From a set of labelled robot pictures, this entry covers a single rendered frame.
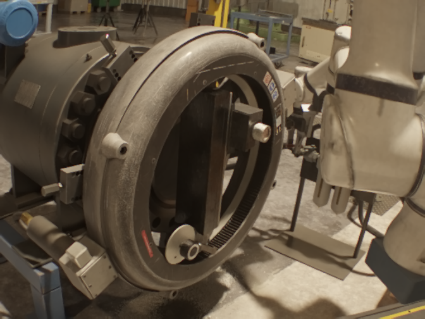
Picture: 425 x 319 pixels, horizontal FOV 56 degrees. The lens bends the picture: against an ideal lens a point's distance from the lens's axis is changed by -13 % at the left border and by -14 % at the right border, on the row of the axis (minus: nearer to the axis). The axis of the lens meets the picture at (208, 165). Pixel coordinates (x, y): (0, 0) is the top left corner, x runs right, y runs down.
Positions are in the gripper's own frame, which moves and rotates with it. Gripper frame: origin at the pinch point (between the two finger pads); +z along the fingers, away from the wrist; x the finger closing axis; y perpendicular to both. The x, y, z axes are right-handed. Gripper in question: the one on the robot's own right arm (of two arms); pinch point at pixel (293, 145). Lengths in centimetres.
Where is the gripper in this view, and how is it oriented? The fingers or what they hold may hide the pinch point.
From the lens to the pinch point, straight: 188.5
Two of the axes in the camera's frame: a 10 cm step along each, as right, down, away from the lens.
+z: -1.0, 9.2, 3.8
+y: -9.2, 0.6, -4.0
